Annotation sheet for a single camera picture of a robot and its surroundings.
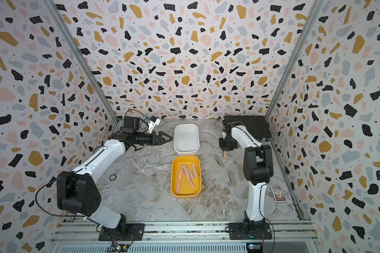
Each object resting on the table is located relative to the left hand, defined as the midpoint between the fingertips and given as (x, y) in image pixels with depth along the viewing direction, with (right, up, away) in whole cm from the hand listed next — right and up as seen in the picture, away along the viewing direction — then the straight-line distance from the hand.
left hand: (168, 139), depth 81 cm
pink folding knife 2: (+31, -11, +14) cm, 36 cm away
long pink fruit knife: (+4, -23, +11) cm, 26 cm away
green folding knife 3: (+41, -30, +6) cm, 52 cm away
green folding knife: (+28, -14, +19) cm, 37 cm away
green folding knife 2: (+35, -23, +12) cm, 43 cm away
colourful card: (+58, -30, +4) cm, 66 cm away
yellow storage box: (+8, -28, +5) cm, 30 cm away
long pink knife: (+11, -24, +9) cm, 28 cm away
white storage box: (+7, -1, +27) cm, 28 cm away
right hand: (+31, -6, +17) cm, 36 cm away
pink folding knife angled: (+13, -19, +14) cm, 27 cm away
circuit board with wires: (-19, -49, -10) cm, 53 cm away
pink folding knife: (+8, -19, +12) cm, 24 cm away
